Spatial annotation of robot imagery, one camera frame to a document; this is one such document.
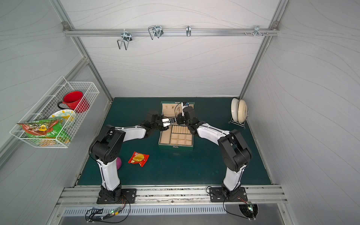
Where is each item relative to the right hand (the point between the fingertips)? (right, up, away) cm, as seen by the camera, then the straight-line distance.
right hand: (179, 113), depth 92 cm
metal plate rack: (+45, -9, +8) cm, 47 cm away
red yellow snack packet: (-25, -28, -7) cm, 38 cm away
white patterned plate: (-55, -1, -25) cm, 60 cm away
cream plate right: (+43, +1, +1) cm, 43 cm away
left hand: (-6, -4, +5) cm, 8 cm away
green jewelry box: (-1, -17, +3) cm, 18 cm away
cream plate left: (+38, +6, +2) cm, 39 cm away
